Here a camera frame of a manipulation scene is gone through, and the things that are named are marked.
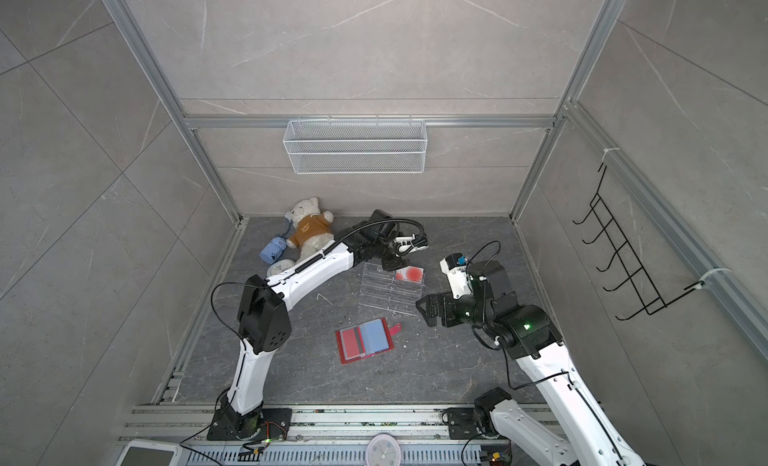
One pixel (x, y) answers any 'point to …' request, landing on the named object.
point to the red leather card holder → (365, 340)
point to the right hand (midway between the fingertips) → (434, 298)
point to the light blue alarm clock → (280, 266)
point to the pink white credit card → (410, 273)
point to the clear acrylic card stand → (397, 291)
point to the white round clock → (383, 450)
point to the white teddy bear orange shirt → (312, 227)
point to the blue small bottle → (274, 250)
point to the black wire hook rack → (652, 301)
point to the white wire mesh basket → (357, 146)
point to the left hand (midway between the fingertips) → (407, 243)
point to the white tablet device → (151, 452)
